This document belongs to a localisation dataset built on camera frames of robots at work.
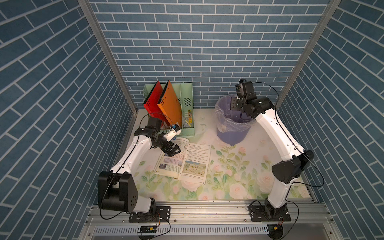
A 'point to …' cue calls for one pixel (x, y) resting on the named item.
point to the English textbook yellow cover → (191, 164)
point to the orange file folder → (169, 104)
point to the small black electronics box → (148, 229)
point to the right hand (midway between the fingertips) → (236, 101)
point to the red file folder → (151, 105)
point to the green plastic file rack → (183, 93)
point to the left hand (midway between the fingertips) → (177, 145)
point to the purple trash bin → (231, 138)
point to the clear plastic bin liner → (229, 120)
